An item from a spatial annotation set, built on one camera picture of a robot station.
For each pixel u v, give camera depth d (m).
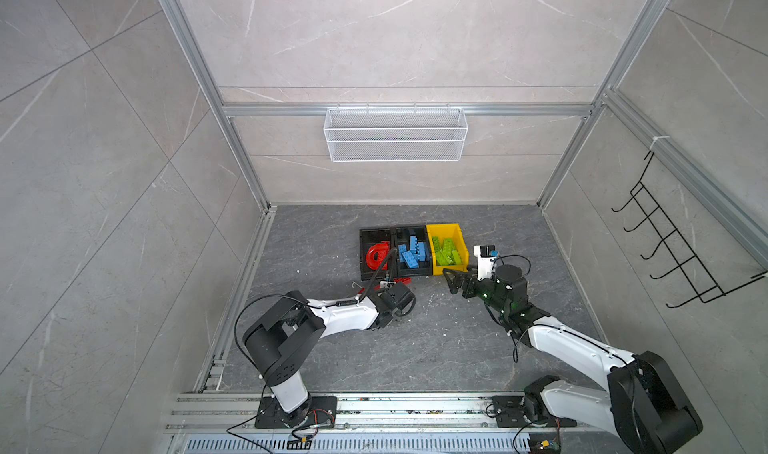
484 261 0.74
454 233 1.05
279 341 0.46
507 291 0.64
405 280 0.97
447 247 1.02
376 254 1.04
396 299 0.70
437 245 1.04
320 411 0.73
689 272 0.63
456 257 1.01
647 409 0.40
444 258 1.01
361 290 0.95
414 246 1.04
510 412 0.73
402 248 1.04
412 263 0.98
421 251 1.03
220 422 0.74
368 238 1.09
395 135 1.01
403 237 1.10
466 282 0.74
